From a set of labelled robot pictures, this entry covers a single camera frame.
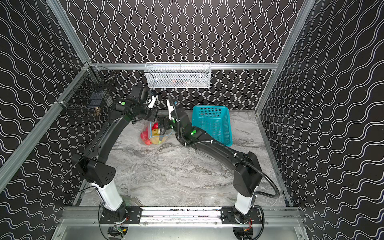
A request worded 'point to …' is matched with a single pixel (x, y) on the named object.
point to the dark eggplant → (162, 130)
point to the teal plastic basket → (214, 120)
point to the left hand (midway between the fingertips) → (159, 114)
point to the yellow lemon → (155, 138)
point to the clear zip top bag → (150, 134)
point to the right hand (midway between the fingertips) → (165, 114)
